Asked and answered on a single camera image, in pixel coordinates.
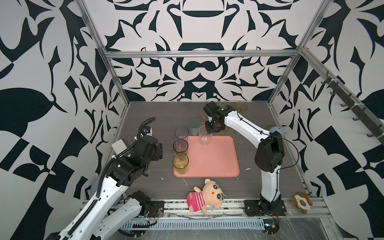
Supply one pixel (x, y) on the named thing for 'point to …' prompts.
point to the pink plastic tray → (220, 159)
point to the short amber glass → (224, 131)
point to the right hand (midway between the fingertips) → (210, 129)
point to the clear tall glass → (205, 137)
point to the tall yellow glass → (240, 106)
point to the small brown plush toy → (302, 200)
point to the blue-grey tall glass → (181, 132)
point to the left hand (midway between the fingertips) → (152, 142)
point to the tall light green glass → (180, 161)
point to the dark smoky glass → (180, 145)
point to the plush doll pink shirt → (212, 195)
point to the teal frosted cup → (194, 125)
